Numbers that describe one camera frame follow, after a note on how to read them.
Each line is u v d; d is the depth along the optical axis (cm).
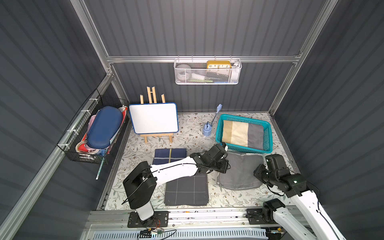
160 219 74
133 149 100
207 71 90
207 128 101
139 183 43
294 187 49
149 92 87
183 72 83
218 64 87
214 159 62
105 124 69
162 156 94
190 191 81
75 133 64
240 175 79
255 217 74
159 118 93
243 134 100
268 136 94
